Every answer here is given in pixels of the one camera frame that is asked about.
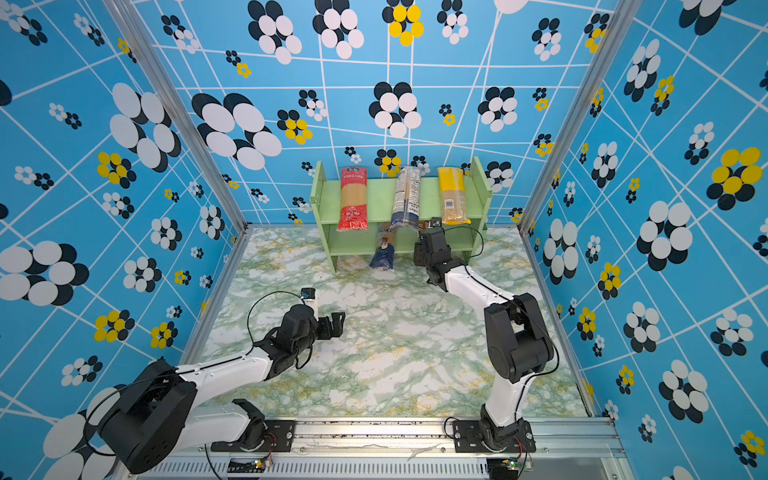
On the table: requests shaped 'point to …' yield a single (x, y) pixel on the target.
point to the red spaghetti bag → (353, 211)
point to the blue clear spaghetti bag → (384, 256)
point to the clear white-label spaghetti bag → (407, 196)
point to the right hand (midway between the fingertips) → (430, 246)
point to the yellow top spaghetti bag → (453, 196)
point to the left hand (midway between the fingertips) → (335, 313)
